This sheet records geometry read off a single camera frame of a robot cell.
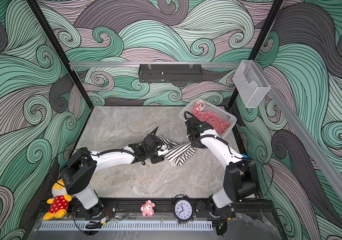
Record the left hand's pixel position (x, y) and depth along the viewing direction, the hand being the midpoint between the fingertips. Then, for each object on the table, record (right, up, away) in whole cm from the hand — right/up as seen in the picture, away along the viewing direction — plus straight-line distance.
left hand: (162, 150), depth 88 cm
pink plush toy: (-7, -25, -17) cm, 31 cm away
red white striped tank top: (+41, +15, +15) cm, 47 cm away
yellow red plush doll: (-49, -21, -18) cm, 57 cm away
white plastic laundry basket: (+37, +26, +22) cm, 50 cm away
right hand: (+23, +4, -4) cm, 24 cm away
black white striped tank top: (+9, -1, -4) cm, 10 cm away
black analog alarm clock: (+11, -25, -17) cm, 32 cm away
